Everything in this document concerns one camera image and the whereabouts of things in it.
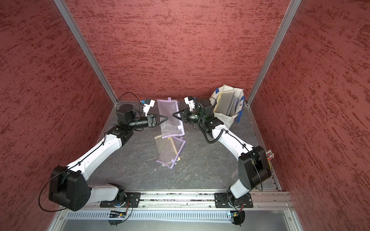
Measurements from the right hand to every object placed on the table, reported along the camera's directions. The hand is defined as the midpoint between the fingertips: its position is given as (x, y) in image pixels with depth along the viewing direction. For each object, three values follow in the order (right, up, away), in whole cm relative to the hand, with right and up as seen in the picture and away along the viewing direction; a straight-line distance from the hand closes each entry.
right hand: (173, 117), depth 75 cm
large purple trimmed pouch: (-3, -28, +13) cm, 31 cm away
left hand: (-3, -2, -4) cm, 5 cm away
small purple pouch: (+1, -5, -4) cm, 6 cm away
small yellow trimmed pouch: (+32, +9, +17) cm, 38 cm away
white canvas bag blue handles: (+43, +9, +22) cm, 50 cm away
